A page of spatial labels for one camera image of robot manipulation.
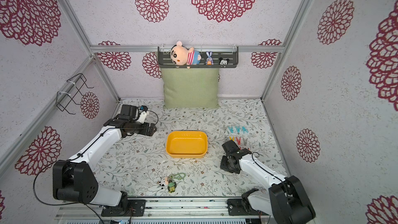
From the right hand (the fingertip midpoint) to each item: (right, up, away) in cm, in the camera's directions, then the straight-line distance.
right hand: (223, 165), depth 87 cm
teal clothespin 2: (+12, +18, +16) cm, 27 cm away
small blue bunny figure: (-8, +60, +3) cm, 60 cm away
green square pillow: (-19, +45, +13) cm, 51 cm away
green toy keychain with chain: (-28, -8, -7) cm, 30 cm away
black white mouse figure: (+1, +60, +5) cm, 60 cm away
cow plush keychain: (-32, -6, -7) cm, 33 cm away
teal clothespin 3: (+17, +18, +16) cm, 30 cm away
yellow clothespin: (+6, +13, +11) cm, 19 cm away
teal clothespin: (+8, +18, +16) cm, 26 cm away
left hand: (-42, +21, +1) cm, 47 cm away
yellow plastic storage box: (-21, +10, +11) cm, 26 cm away
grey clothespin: (+4, +13, +11) cm, 18 cm away
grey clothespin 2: (+15, +11, +10) cm, 22 cm away
